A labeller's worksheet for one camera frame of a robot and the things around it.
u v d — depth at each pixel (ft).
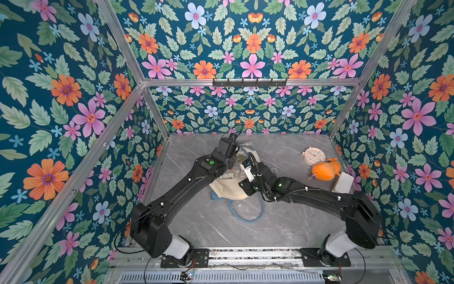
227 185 3.13
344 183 3.00
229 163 1.99
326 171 3.04
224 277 2.51
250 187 2.36
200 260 2.42
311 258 2.36
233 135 2.25
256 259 2.46
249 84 3.07
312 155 3.51
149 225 1.30
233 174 3.15
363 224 1.41
